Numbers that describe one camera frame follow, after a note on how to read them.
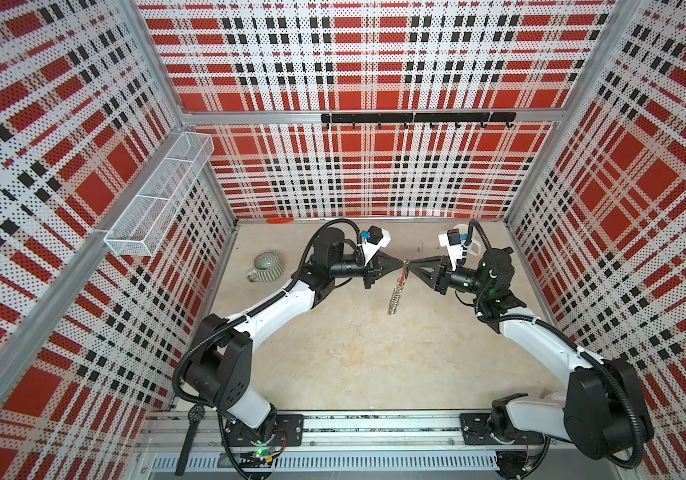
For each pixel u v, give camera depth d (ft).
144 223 2.98
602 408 1.32
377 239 2.10
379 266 2.22
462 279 2.21
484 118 2.90
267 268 3.24
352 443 2.40
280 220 4.11
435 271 2.25
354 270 2.22
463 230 3.84
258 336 1.52
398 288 2.41
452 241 2.18
